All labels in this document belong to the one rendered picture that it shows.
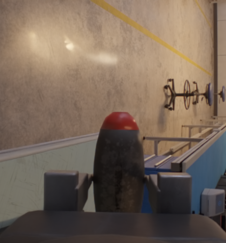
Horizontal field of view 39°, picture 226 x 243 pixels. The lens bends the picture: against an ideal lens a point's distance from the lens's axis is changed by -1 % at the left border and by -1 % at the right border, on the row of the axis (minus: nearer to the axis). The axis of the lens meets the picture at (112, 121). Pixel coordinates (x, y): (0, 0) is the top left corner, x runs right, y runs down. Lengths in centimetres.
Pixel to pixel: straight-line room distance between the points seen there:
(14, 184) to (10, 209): 3
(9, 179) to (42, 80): 178
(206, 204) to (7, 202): 195
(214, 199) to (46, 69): 139
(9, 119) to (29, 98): 22
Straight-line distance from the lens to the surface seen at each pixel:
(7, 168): 38
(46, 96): 216
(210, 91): 485
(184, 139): 387
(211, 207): 228
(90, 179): 17
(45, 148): 43
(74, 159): 49
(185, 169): 171
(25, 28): 205
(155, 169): 176
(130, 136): 16
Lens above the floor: 125
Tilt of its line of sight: 24 degrees down
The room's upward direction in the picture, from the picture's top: 91 degrees clockwise
